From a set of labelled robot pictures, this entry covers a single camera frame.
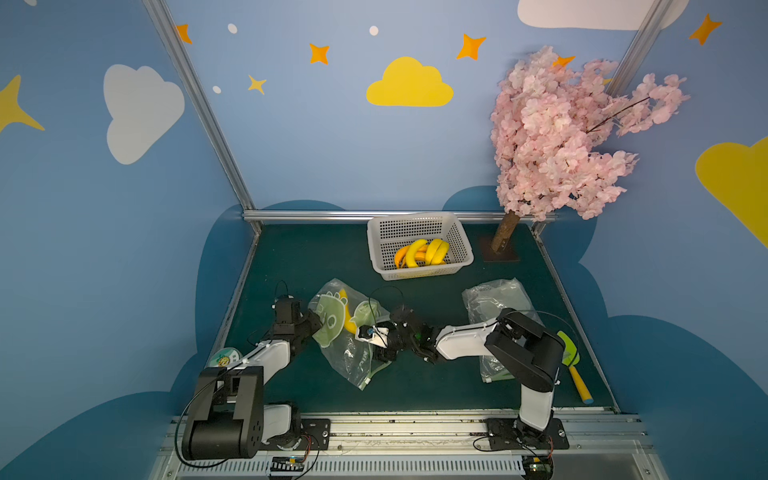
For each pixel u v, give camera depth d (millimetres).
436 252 1068
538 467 730
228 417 414
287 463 727
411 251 1074
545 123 662
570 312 1032
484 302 952
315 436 745
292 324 716
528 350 499
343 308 902
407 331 717
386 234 1151
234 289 1083
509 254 1132
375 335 747
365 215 1136
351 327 875
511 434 759
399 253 1076
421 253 1087
